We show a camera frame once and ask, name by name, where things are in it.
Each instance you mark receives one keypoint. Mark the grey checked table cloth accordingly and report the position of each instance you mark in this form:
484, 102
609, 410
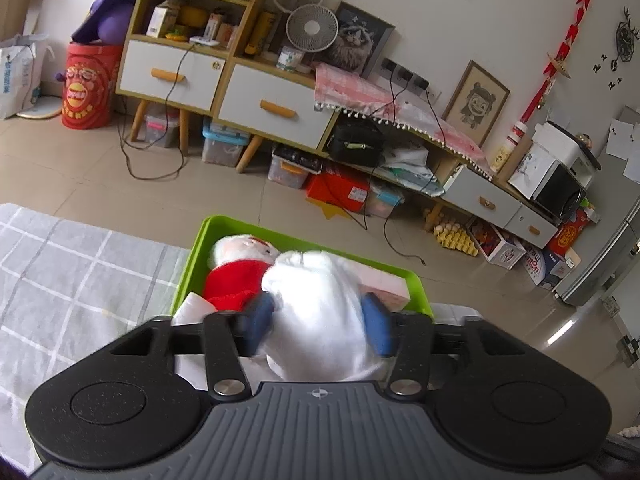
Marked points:
68, 289

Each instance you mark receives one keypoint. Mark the red cardboard box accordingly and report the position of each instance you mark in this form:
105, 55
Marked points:
339, 186

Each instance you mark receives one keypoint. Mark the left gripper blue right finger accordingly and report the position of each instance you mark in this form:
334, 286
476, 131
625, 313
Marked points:
392, 333

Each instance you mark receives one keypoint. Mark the red cartoon barrel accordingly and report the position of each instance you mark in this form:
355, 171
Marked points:
89, 82

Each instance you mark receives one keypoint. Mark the framed cartoon girl picture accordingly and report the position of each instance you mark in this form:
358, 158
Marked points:
476, 103

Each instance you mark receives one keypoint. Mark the green plastic storage bin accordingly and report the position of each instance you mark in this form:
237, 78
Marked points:
215, 228

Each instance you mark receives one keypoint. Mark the small clear box under shelf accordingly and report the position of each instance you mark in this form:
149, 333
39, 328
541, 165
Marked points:
161, 129

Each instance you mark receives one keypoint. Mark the clear box blue lid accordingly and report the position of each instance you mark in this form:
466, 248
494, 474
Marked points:
223, 145

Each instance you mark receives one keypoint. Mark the white soft cloth bundle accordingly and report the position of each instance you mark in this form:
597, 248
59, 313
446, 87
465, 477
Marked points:
317, 332

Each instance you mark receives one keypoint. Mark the purple plush toy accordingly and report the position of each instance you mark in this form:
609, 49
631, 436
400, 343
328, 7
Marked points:
107, 23

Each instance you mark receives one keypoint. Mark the pink tasselled cloth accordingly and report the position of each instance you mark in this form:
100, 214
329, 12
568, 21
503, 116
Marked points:
346, 93

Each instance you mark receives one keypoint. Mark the clear box black lid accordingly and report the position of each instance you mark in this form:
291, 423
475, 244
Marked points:
291, 167

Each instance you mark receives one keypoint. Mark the white desk fan front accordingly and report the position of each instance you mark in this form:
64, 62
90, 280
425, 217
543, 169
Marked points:
312, 28

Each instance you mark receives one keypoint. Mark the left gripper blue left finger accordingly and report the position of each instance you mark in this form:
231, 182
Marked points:
239, 332

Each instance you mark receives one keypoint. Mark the white printer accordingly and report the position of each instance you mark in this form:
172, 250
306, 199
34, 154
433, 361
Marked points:
571, 152

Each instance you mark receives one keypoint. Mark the wooden tv cabinet white drawers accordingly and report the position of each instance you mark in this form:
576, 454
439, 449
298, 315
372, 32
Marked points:
272, 104

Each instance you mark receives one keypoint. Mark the white paper shopping bag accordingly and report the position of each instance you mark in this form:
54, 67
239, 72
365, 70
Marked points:
22, 58

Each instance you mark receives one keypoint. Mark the yellow egg tray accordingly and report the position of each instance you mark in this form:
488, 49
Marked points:
452, 236

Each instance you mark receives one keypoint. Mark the silver refrigerator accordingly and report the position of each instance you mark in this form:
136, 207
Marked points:
606, 245

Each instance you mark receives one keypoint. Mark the clear box pink contents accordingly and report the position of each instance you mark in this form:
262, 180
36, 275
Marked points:
382, 200

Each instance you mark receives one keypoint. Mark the santa claus plush toy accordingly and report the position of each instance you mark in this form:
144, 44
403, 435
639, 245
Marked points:
237, 264

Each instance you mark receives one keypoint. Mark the framed cat picture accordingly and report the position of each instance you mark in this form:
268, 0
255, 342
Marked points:
360, 40

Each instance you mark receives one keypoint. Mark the white toy carton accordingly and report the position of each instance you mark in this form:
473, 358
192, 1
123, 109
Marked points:
499, 247

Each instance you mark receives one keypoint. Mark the black bag on shelf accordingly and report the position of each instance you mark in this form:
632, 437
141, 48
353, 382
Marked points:
356, 142

